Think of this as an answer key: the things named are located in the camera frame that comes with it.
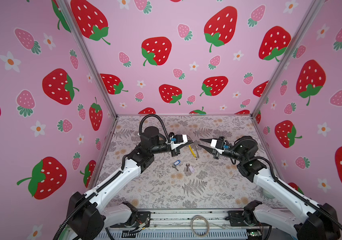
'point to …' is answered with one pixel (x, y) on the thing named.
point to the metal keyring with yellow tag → (194, 151)
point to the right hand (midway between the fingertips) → (200, 140)
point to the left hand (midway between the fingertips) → (190, 139)
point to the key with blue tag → (176, 163)
